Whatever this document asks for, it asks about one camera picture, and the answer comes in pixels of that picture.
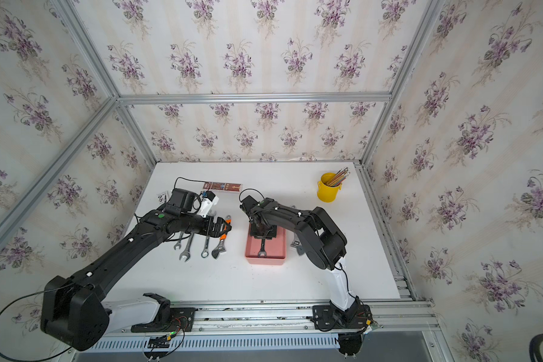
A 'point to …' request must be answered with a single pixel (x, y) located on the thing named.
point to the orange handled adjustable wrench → (222, 248)
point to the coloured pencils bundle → (338, 177)
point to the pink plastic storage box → (275, 247)
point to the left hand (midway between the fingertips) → (223, 226)
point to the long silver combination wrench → (186, 253)
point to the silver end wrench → (262, 251)
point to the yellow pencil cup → (326, 193)
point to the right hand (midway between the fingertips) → (264, 239)
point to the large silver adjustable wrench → (296, 243)
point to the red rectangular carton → (223, 186)
